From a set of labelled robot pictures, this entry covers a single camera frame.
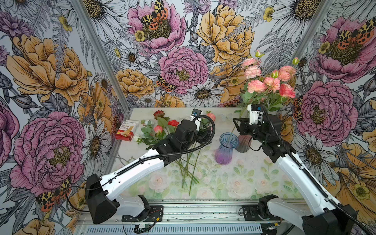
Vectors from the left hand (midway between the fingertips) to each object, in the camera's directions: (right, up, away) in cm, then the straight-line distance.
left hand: (200, 128), depth 72 cm
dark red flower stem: (-28, +8, +37) cm, 47 cm away
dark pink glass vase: (+27, -12, +20) cm, 36 cm away
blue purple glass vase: (+15, -16, +18) cm, 29 cm away
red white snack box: (-49, -3, +31) cm, 58 cm away
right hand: (+18, +3, +3) cm, 18 cm away
